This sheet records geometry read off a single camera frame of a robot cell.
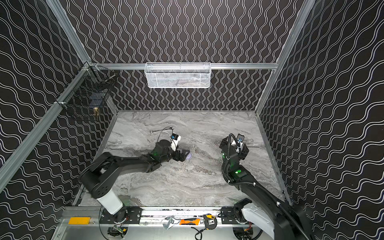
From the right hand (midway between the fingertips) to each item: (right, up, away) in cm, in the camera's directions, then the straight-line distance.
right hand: (237, 141), depth 80 cm
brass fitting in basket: (-78, +17, +2) cm, 79 cm away
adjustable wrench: (-34, -39, -8) cm, 52 cm away
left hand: (-26, -6, +8) cm, 28 cm away
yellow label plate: (-79, -38, -7) cm, 88 cm away
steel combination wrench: (-46, +6, +29) cm, 55 cm away
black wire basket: (-90, +32, +17) cm, 97 cm away
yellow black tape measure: (-15, -37, -9) cm, 41 cm away
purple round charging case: (-26, -11, +11) cm, 30 cm away
